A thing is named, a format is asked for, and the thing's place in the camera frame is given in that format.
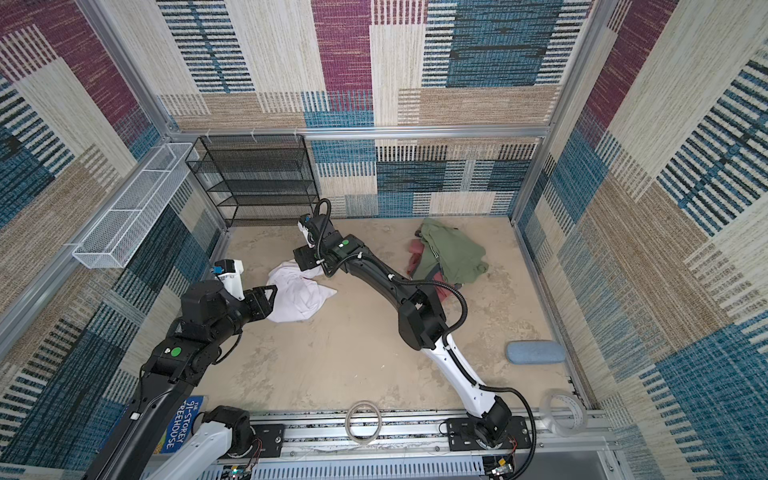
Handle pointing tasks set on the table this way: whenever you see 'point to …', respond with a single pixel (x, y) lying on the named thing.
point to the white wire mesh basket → (115, 238)
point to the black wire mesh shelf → (257, 180)
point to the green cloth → (459, 258)
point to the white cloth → (298, 296)
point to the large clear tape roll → (563, 411)
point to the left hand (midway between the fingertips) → (270, 284)
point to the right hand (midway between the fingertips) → (308, 255)
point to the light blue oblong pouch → (523, 352)
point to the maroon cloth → (416, 248)
